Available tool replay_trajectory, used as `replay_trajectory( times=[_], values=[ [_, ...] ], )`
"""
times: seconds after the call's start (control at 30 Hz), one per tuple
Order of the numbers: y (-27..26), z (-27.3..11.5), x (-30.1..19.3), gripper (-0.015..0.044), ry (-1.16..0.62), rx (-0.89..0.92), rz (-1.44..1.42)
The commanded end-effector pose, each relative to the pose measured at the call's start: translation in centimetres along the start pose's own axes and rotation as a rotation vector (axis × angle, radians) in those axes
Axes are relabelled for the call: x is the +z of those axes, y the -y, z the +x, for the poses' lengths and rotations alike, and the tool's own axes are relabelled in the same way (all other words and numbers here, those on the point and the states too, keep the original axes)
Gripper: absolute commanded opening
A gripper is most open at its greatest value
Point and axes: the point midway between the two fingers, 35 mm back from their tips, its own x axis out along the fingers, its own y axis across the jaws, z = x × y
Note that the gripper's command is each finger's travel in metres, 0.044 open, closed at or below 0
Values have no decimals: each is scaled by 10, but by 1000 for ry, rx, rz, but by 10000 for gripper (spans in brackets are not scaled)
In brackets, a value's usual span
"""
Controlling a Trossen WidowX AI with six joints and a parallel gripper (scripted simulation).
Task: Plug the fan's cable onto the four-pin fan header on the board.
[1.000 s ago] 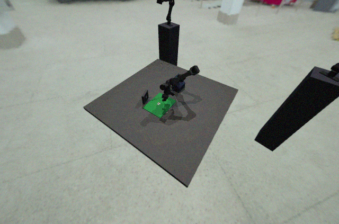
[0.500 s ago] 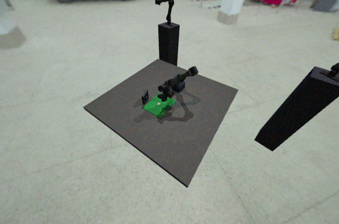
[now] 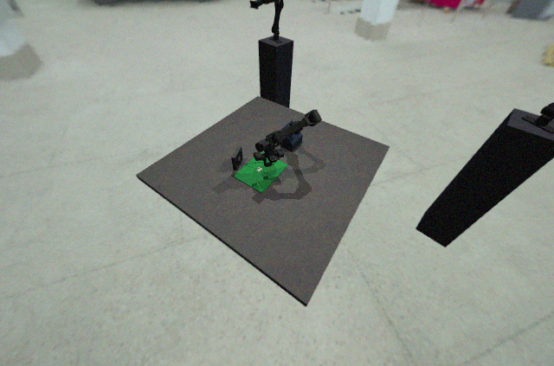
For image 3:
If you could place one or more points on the green circuit board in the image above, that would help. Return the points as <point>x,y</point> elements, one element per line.
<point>258,176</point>

